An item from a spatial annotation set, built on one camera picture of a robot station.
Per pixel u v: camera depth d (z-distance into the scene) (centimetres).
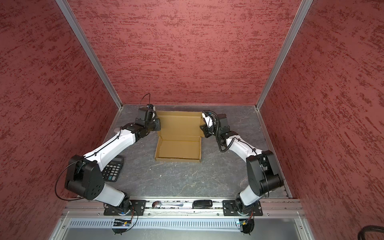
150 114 68
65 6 71
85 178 43
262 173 45
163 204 76
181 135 95
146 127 67
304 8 72
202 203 75
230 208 74
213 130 76
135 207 74
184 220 71
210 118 79
